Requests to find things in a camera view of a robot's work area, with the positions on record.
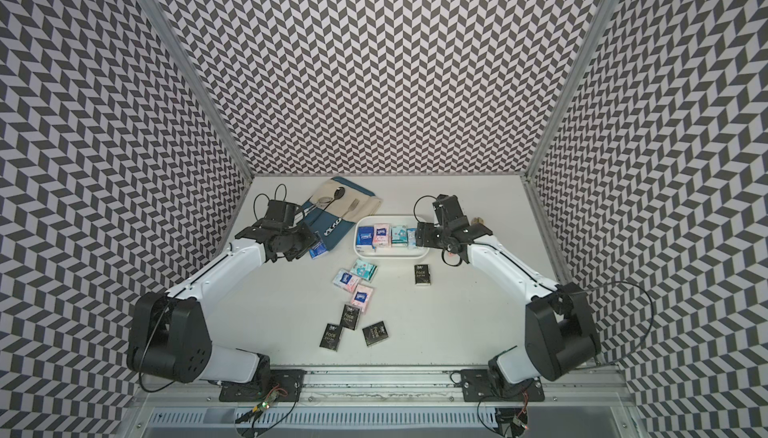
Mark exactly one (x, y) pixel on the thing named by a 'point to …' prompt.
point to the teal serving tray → (335, 237)
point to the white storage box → (393, 252)
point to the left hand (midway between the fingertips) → (318, 242)
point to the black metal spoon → (338, 193)
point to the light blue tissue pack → (411, 236)
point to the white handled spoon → (321, 200)
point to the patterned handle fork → (336, 223)
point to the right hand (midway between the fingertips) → (428, 239)
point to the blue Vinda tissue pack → (365, 238)
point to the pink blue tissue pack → (346, 280)
